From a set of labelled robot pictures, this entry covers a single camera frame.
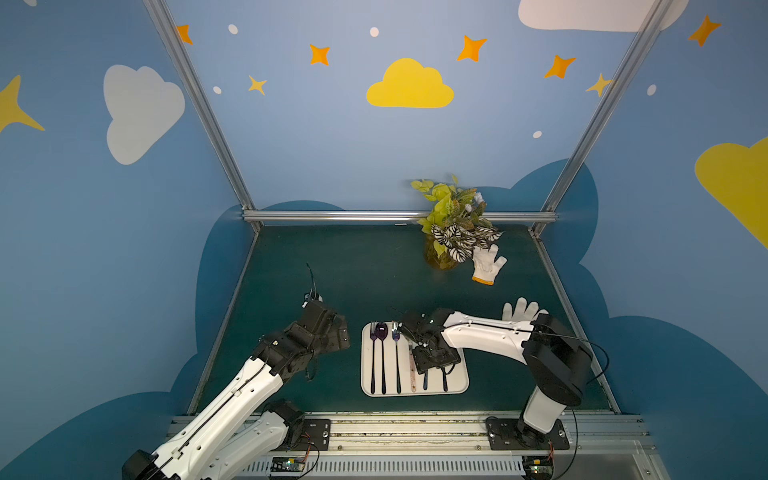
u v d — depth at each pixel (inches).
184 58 29.7
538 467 28.3
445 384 32.6
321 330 23.0
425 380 33.0
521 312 38.7
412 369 33.1
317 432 29.4
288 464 28.2
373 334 36.0
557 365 18.1
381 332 35.7
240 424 18.0
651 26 28.0
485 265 43.4
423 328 25.1
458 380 32.3
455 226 34.0
